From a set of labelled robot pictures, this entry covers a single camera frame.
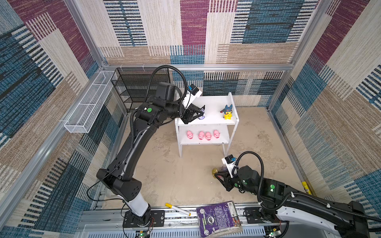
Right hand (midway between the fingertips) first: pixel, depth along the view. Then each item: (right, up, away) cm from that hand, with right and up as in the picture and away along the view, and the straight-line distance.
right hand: (218, 176), depth 74 cm
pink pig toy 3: (-4, +19, +9) cm, 21 cm away
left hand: (-9, +33, -8) cm, 35 cm away
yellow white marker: (-20, -18, +3) cm, 27 cm away
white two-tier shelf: (-1, +25, -4) cm, 26 cm away
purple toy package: (0, -20, -2) cm, 20 cm away
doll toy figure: (-1, +2, +2) cm, 3 cm away
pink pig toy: (-14, +20, +9) cm, 26 cm away
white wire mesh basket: (-65, +28, -4) cm, 71 cm away
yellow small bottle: (+52, -9, +13) cm, 54 cm away
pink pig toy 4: (+1, +20, +10) cm, 23 cm away
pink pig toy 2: (-8, +20, +9) cm, 23 cm away
